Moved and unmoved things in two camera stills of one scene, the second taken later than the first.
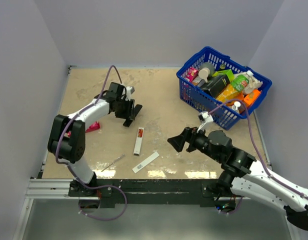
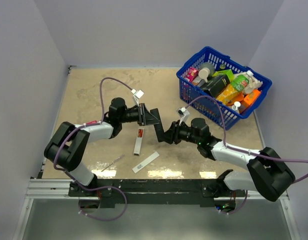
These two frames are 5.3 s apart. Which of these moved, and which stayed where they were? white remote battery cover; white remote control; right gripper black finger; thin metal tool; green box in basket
Moved: right gripper black finger
Stayed: white remote control; thin metal tool; white remote battery cover; green box in basket
